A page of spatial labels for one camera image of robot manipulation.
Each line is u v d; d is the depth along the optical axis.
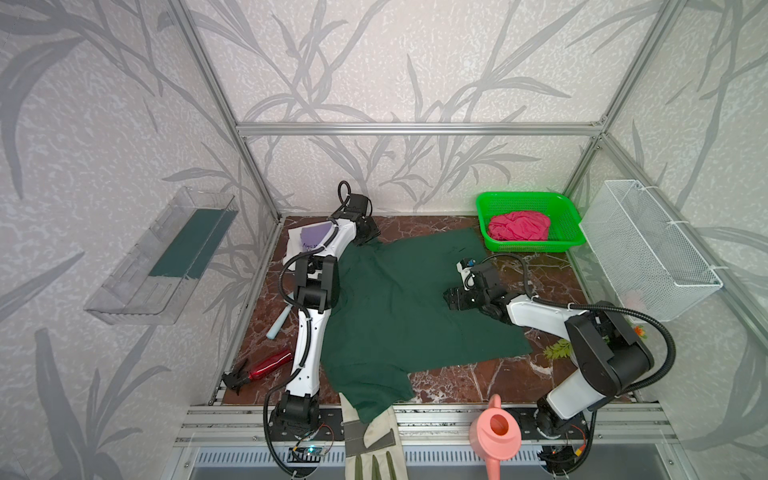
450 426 0.75
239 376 0.80
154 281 0.63
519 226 1.11
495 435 0.63
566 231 1.12
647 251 0.64
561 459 0.72
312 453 0.70
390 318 0.91
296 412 0.64
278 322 0.90
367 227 0.99
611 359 0.45
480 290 0.74
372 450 0.69
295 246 1.07
